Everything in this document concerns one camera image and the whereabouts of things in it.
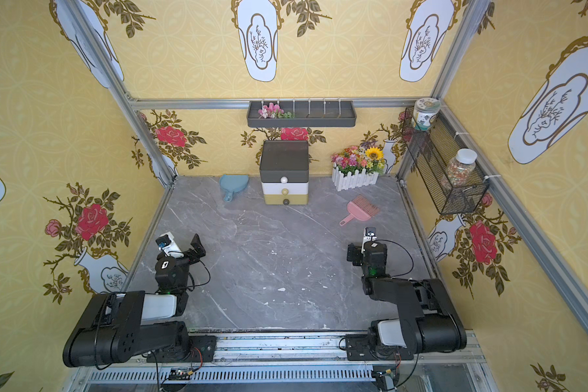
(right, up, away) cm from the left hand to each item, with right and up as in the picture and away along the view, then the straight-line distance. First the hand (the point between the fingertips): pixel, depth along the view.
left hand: (175, 240), depth 87 cm
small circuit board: (+8, -38, -14) cm, 41 cm away
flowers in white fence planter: (+70, +29, +19) cm, 78 cm away
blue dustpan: (+11, +23, +33) cm, 42 cm away
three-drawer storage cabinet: (+38, +26, +8) cm, 47 cm away
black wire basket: (+96, +34, +6) cm, 102 cm away
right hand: (+72, -2, +6) cm, 72 cm away
